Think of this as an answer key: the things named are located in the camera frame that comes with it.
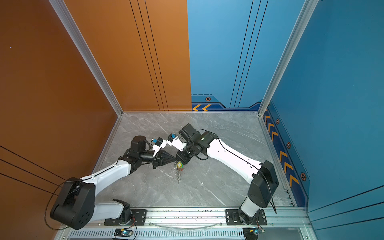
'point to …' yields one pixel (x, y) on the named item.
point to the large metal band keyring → (177, 171)
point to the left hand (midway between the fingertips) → (174, 159)
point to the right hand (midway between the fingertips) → (176, 158)
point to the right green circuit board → (251, 233)
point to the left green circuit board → (121, 232)
